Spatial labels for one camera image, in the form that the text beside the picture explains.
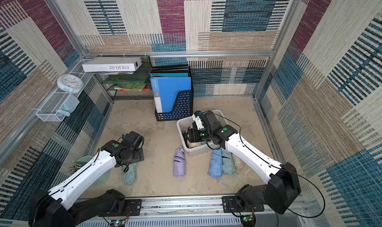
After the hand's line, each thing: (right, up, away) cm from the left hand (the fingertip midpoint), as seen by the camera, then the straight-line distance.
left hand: (134, 157), depth 81 cm
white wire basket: (-34, +24, -12) cm, 43 cm away
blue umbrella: (+44, -6, +3) cm, 45 cm away
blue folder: (+14, +37, +11) cm, 41 cm away
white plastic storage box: (+25, +17, +9) cm, 31 cm away
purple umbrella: (+24, -6, +4) cm, 25 cm away
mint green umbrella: (-2, -10, -1) cm, 10 cm away
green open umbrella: (-24, -1, -5) cm, 25 cm away
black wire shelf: (-10, +42, +21) cm, 48 cm away
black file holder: (+26, +27, +16) cm, 41 cm away
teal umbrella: (+51, -3, +4) cm, 51 cm away
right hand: (+30, +13, -2) cm, 33 cm away
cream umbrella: (+31, +6, +4) cm, 32 cm away
